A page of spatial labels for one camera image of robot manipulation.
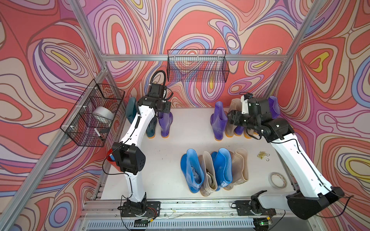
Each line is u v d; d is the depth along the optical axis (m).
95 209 0.75
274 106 0.85
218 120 0.81
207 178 0.67
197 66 0.96
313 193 0.38
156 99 0.60
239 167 0.68
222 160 0.65
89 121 0.79
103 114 0.73
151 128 0.95
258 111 0.49
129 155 0.48
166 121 1.02
